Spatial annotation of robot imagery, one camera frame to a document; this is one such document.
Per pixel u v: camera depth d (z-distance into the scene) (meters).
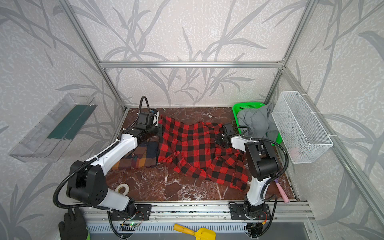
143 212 0.73
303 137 0.62
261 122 1.06
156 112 0.80
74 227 0.69
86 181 0.45
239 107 1.12
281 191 0.79
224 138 0.77
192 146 0.96
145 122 0.67
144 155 0.90
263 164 0.52
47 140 0.64
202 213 0.75
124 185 0.82
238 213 0.73
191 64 0.94
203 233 0.67
